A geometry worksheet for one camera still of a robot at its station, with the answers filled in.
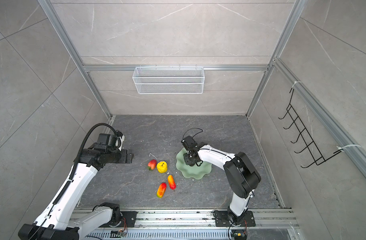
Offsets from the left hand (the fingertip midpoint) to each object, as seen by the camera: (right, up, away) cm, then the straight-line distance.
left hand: (123, 151), depth 77 cm
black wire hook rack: (+88, +6, -11) cm, 89 cm away
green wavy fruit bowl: (+38, -15, +13) cm, 43 cm away
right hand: (+35, -7, +16) cm, 39 cm away
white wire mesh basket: (+21, +45, +24) cm, 55 cm away
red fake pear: (+12, -10, +12) cm, 20 cm away
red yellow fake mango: (+19, -22, +3) cm, 29 cm away
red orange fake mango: (+24, -19, +7) cm, 32 cm away
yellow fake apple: (+19, -10, +9) cm, 23 cm away
